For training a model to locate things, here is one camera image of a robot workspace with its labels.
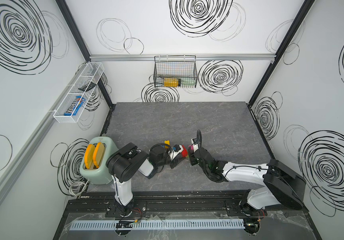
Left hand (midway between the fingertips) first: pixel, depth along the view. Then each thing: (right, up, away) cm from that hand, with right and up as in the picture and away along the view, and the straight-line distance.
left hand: (182, 155), depth 88 cm
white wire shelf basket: (-57, +51, +5) cm, 77 cm away
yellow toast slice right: (-41, +5, -19) cm, 45 cm away
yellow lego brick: (-9, +7, +8) cm, 14 cm away
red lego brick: (0, +4, -9) cm, 10 cm away
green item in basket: (+3, +43, 0) cm, 44 cm away
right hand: (+5, +2, -2) cm, 6 cm away
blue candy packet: (-53, +26, -19) cm, 62 cm away
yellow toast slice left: (-45, +5, -20) cm, 49 cm away
